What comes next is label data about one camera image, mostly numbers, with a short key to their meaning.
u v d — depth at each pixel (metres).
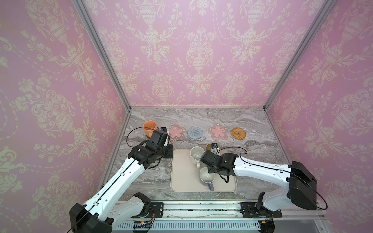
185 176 0.85
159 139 0.56
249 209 0.74
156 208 0.75
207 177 0.85
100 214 0.38
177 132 1.06
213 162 0.61
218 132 1.06
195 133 1.05
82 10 0.70
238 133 1.05
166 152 0.67
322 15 0.71
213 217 0.73
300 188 0.42
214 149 0.73
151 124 0.97
